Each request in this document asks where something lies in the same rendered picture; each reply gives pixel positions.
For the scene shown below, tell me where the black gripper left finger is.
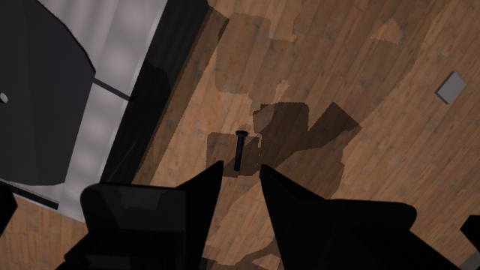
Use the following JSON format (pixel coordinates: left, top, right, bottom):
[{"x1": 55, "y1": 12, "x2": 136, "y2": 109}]
[{"x1": 80, "y1": 160, "x2": 224, "y2": 270}]

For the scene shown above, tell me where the black clevis pin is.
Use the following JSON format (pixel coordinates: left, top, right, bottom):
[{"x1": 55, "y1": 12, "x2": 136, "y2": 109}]
[{"x1": 234, "y1": 130, "x2": 248, "y2": 172}]

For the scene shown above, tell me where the grey metal tray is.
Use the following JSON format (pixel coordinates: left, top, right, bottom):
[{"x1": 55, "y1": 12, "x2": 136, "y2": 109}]
[{"x1": 0, "y1": 0, "x2": 209, "y2": 223}]

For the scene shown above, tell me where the grey rectangular block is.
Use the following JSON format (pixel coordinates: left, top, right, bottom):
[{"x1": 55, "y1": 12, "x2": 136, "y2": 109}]
[{"x1": 434, "y1": 72, "x2": 466, "y2": 104}]

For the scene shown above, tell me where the dark grey round disc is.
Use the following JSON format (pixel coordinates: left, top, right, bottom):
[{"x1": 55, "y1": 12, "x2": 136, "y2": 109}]
[{"x1": 0, "y1": 0, "x2": 96, "y2": 186}]

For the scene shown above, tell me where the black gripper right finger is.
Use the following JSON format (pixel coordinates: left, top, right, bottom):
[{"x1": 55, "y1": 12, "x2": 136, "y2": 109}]
[{"x1": 260, "y1": 164, "x2": 417, "y2": 270}]

